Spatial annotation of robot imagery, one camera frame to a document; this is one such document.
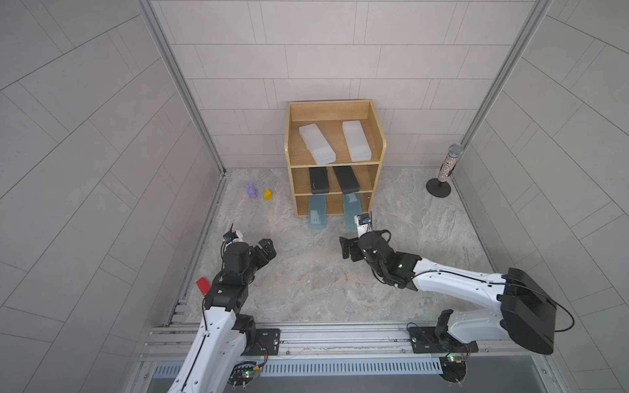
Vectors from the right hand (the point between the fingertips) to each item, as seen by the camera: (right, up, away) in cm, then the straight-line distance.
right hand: (349, 237), depth 82 cm
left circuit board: (-30, -33, -17) cm, 48 cm away
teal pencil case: (-11, +7, +14) cm, 20 cm away
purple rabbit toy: (-40, +15, +22) cm, 48 cm away
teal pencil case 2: (+3, +9, +17) cm, 19 cm away
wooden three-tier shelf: (-5, +30, -3) cm, 30 cm away
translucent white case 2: (+3, +33, +1) cm, 33 cm away
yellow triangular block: (-33, +14, +23) cm, 42 cm away
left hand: (-28, -2, 0) cm, 28 cm away
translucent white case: (-11, +32, 0) cm, 33 cm away
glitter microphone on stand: (+41, +17, +25) cm, 51 cm away
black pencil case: (-11, +20, +8) cm, 24 cm away
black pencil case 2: (0, +20, +9) cm, 22 cm away
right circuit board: (+28, -34, -14) cm, 46 cm away
